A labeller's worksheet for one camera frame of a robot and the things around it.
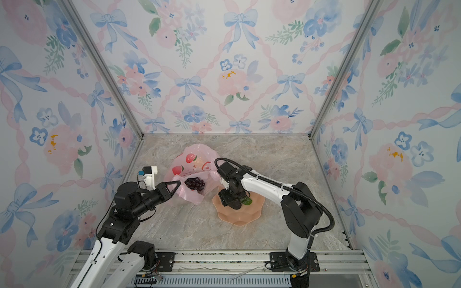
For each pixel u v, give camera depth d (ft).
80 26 2.40
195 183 3.01
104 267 1.52
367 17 2.32
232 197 2.44
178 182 2.31
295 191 1.53
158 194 2.03
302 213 1.51
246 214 2.81
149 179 2.11
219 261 2.50
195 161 3.04
